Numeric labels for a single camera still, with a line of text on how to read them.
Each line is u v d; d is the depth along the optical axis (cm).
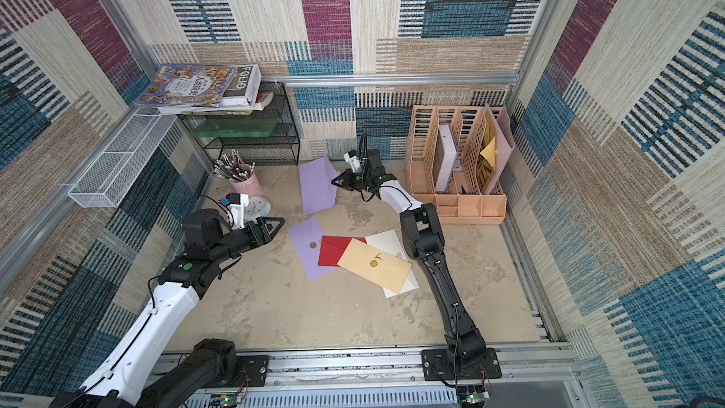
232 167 97
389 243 97
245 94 79
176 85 81
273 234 70
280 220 74
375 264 92
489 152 88
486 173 97
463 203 101
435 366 73
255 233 66
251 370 73
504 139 85
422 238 70
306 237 97
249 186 104
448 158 97
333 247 97
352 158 102
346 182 98
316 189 106
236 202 69
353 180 99
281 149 119
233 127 99
